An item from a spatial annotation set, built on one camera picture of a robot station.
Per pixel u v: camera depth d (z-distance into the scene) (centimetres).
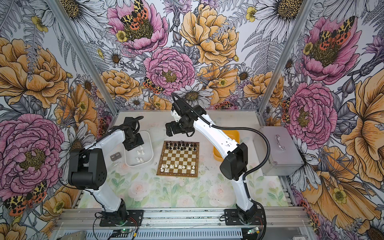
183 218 76
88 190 51
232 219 73
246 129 50
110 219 67
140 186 85
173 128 72
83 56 88
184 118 59
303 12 73
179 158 94
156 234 78
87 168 48
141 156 96
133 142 80
